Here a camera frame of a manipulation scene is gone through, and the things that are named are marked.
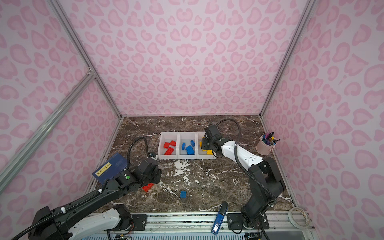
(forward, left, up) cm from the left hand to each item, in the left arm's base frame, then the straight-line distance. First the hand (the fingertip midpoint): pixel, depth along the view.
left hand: (159, 169), depth 81 cm
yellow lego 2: (+13, -28, -6) cm, 32 cm away
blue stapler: (-20, -32, -7) cm, 38 cm away
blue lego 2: (+18, -16, -8) cm, 25 cm away
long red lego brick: (-7, +8, -9) cm, 14 cm away
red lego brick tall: (+16, -2, -8) cm, 18 cm away
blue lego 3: (+22, -18, -8) cm, 29 cm away
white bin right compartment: (+13, -24, -8) cm, 28 cm away
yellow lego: (+17, -23, -1) cm, 28 cm away
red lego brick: (+23, -4, -9) cm, 25 cm away
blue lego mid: (+20, -12, -8) cm, 24 cm away
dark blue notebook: (+7, +30, -9) cm, 33 cm away
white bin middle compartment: (+26, -13, -7) cm, 30 cm away
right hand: (+16, -26, +2) cm, 31 cm away
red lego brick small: (+22, 0, -9) cm, 23 cm away
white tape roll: (-25, -67, -9) cm, 72 cm away
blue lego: (+15, -17, -9) cm, 24 cm away
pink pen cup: (+15, -62, 0) cm, 64 cm away
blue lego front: (-11, -13, -8) cm, 19 cm away
